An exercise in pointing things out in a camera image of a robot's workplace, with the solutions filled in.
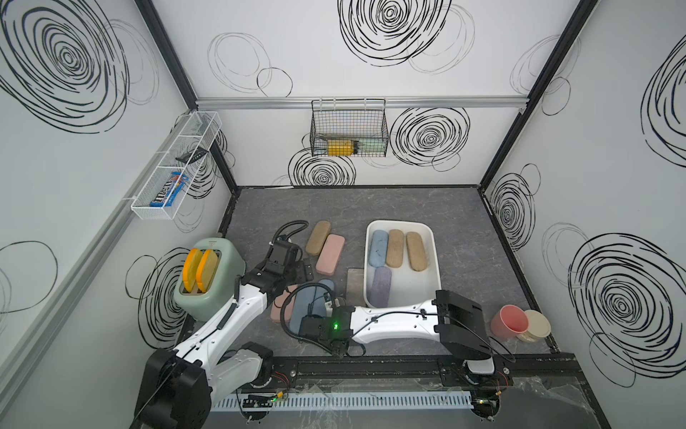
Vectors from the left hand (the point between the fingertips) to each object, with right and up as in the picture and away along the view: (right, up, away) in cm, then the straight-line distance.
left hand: (297, 268), depth 84 cm
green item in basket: (+24, +40, +2) cm, 47 cm away
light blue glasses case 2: (+6, -10, 0) cm, 11 cm away
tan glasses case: (+41, +3, +10) cm, 42 cm away
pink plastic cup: (+65, -15, -6) cm, 67 cm away
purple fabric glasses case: (+27, -8, +2) cm, 28 cm away
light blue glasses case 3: (+27, +4, +12) cm, 30 cm away
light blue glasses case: (+1, -13, -2) cm, 13 cm away
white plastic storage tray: (+37, -8, +7) cm, 38 cm away
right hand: (+12, -19, -6) cm, 23 cm away
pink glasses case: (+10, +3, +12) cm, 16 cm away
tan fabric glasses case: (+5, +8, +16) cm, 19 cm away
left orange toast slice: (-26, +3, -13) cm, 29 cm away
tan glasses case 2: (+34, +5, +12) cm, 36 cm away
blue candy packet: (-32, +22, -15) cm, 42 cm away
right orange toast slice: (-22, +2, -13) cm, 26 cm away
